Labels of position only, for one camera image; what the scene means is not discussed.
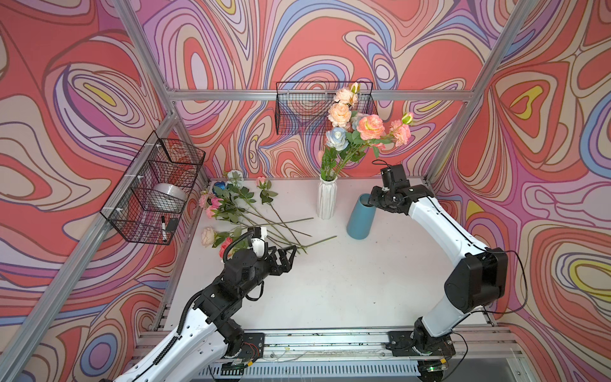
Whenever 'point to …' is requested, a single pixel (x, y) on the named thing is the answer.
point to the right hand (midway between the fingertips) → (375, 204)
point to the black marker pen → (164, 230)
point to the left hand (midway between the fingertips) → (290, 249)
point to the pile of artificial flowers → (230, 200)
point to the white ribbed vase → (327, 192)
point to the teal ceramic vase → (361, 217)
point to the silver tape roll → (167, 197)
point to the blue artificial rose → (220, 184)
